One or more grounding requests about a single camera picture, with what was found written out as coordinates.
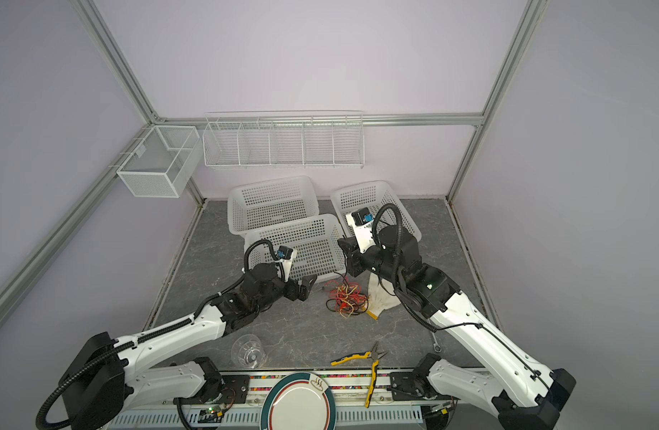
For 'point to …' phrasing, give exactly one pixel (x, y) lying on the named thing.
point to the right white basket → (372, 195)
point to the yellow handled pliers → (374, 356)
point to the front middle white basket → (317, 238)
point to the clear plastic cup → (247, 350)
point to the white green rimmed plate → (298, 400)
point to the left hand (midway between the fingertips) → (304, 274)
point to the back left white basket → (268, 200)
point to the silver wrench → (437, 348)
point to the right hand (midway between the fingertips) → (340, 243)
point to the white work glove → (378, 298)
